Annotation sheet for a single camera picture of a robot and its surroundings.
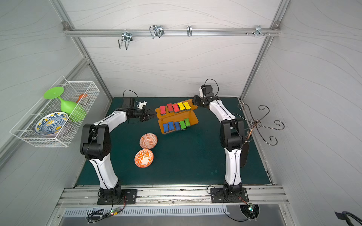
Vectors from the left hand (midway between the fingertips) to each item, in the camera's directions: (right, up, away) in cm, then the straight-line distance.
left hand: (157, 113), depth 92 cm
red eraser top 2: (+13, +3, +1) cm, 13 cm away
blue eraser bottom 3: (+13, -9, +8) cm, 18 cm away
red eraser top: (+9, +4, +2) cm, 10 cm away
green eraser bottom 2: (+20, -6, +10) cm, 23 cm away
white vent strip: (-32, -50, -22) cm, 63 cm away
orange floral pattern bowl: (-7, -28, -6) cm, 29 cm away
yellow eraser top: (+16, +5, +3) cm, 17 cm away
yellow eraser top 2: (+20, +5, +3) cm, 21 cm away
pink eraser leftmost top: (+4, +2, +1) cm, 4 cm away
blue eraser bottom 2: (+9, -9, +8) cm, 15 cm away
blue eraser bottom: (+5, -10, +6) cm, 13 cm away
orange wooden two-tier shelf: (+14, -2, +3) cm, 14 cm away
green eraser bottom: (+17, -9, +9) cm, 22 cm away
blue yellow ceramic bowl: (-41, -4, -31) cm, 51 cm away
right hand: (+27, +10, +8) cm, 30 cm away
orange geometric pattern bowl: (-6, -19, +2) cm, 20 cm away
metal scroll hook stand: (+53, -4, -26) cm, 59 cm away
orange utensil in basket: (-40, +10, -15) cm, 44 cm away
